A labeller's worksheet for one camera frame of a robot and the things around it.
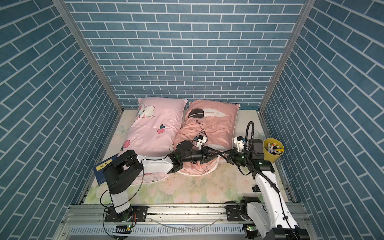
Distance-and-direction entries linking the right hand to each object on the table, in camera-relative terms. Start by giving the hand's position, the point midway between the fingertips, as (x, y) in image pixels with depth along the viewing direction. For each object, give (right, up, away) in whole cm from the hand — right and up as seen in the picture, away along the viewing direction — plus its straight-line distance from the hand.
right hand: (222, 154), depth 76 cm
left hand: (0, -1, -2) cm, 2 cm away
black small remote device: (+19, -19, +3) cm, 27 cm away
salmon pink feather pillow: (-4, +15, +27) cm, 31 cm away
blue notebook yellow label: (-71, -11, +12) cm, 73 cm away
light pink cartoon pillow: (-41, +12, +20) cm, 47 cm away
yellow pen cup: (+30, +1, +9) cm, 32 cm away
